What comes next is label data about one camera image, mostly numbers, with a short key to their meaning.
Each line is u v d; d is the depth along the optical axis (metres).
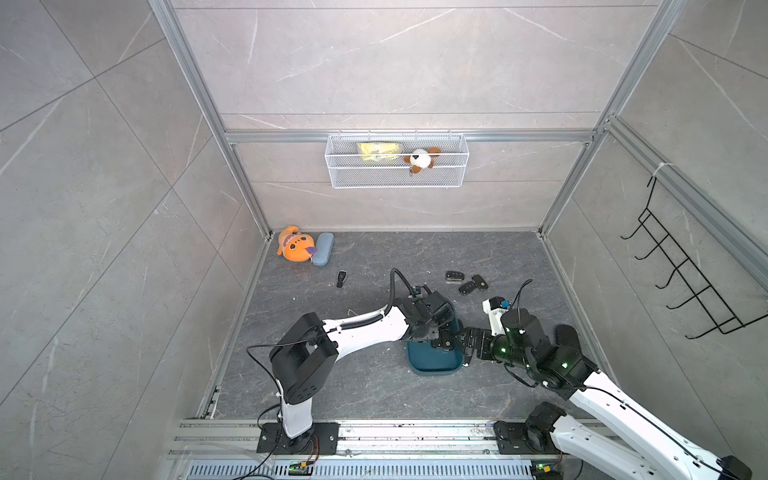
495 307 0.67
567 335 0.90
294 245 1.04
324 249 1.12
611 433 0.48
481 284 1.02
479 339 0.65
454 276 1.04
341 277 1.04
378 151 0.83
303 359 0.46
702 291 0.63
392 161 0.88
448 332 0.71
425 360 0.86
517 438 0.73
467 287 1.01
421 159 0.86
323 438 0.73
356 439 0.75
